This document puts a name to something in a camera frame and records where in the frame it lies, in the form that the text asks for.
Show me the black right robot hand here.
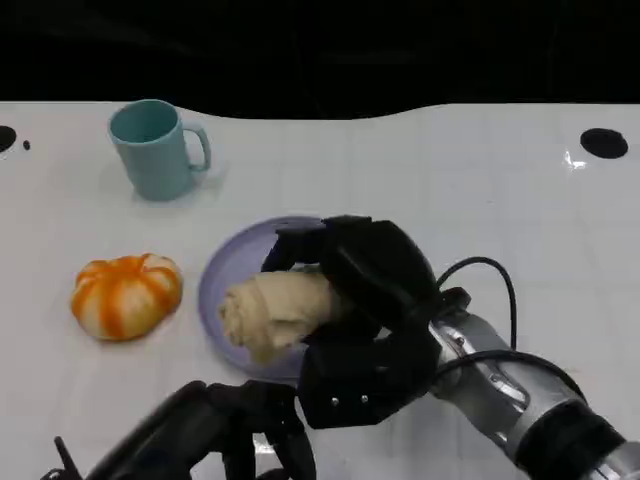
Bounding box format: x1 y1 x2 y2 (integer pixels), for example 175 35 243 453
261 214 444 351

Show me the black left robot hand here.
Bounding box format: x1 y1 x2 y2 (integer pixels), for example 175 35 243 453
83 379 318 480

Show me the beige towel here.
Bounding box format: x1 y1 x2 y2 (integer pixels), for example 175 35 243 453
216 266 347 366

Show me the lilac plate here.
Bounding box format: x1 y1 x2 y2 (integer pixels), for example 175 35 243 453
197 215 331 387

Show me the orange and white bread roll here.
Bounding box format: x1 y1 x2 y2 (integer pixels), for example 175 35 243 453
69 252 184 343

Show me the pale green mug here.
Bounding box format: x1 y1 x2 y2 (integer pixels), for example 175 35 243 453
108 98 212 202

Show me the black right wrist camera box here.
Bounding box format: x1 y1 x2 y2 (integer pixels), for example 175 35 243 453
298 327 444 431

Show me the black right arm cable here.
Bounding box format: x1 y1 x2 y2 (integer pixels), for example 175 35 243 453
433 256 589 401

